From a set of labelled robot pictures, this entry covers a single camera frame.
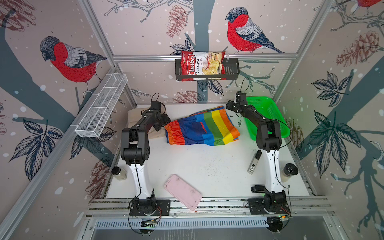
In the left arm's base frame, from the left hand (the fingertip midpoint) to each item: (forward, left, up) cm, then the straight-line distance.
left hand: (166, 121), depth 100 cm
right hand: (+15, -44, 0) cm, 47 cm away
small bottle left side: (-35, +21, 0) cm, 41 cm away
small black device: (-41, -54, -8) cm, 69 cm away
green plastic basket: (+15, -78, -5) cm, 79 cm away
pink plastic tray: (-42, -13, -7) cm, 45 cm away
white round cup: (-35, -68, +3) cm, 77 cm away
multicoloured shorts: (-1, -33, -5) cm, 33 cm away
